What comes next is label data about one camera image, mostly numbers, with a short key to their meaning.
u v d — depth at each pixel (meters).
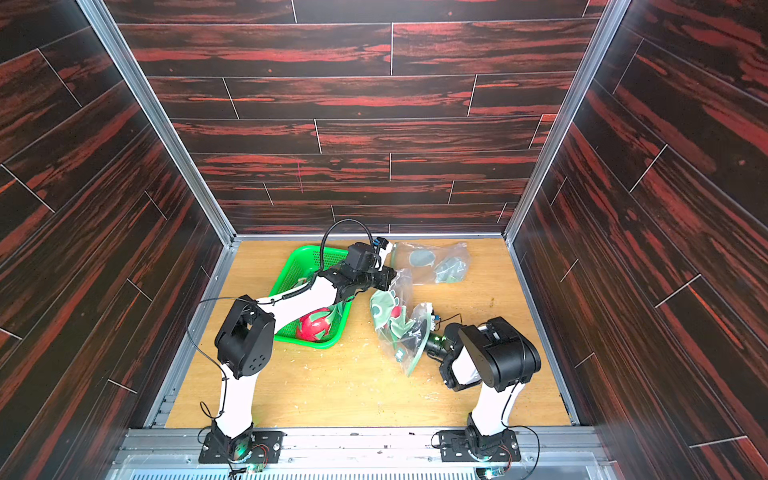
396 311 0.86
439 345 0.77
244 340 0.52
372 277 0.79
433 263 1.10
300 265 1.05
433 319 0.84
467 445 0.73
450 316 0.84
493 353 0.49
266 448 0.72
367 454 0.73
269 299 0.56
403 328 0.80
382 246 0.82
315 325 0.87
